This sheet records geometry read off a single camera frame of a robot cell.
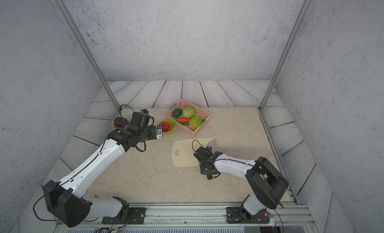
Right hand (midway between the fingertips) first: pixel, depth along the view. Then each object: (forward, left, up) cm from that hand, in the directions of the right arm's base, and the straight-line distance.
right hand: (207, 169), depth 88 cm
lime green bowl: (+25, +24, +4) cm, 35 cm away
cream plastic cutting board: (+12, +15, -1) cm, 19 cm away
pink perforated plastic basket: (+40, +1, +3) cm, 40 cm away
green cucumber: (+33, +15, +3) cm, 36 cm away
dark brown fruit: (+31, +60, +7) cm, 68 cm away
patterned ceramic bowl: (+35, +57, +4) cm, 67 cm away
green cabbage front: (+29, +8, +7) cm, 31 cm away
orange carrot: (+38, +18, 0) cm, 42 cm away
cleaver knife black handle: (+19, -4, -2) cm, 19 cm away
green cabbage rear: (+40, +12, +6) cm, 43 cm away
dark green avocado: (+43, +22, +3) cm, 48 cm away
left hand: (+12, +26, +22) cm, 36 cm away
